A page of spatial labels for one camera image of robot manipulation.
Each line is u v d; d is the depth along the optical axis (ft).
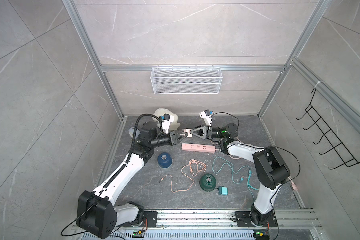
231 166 3.02
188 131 2.29
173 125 2.18
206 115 2.34
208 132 2.22
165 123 2.19
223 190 2.66
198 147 3.21
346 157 2.02
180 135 2.35
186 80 3.30
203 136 2.25
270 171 1.62
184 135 2.29
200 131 2.30
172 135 2.08
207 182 2.45
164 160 2.75
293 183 2.89
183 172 2.94
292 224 2.40
